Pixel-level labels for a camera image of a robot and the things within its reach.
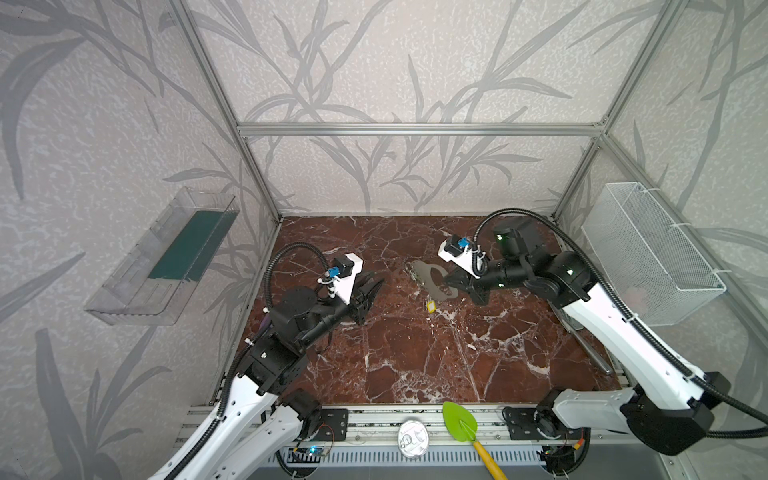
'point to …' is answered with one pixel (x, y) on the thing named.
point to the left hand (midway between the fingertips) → (383, 269)
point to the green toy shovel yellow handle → (463, 427)
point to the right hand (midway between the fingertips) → (447, 267)
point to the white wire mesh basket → (656, 270)
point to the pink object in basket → (636, 298)
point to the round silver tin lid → (413, 438)
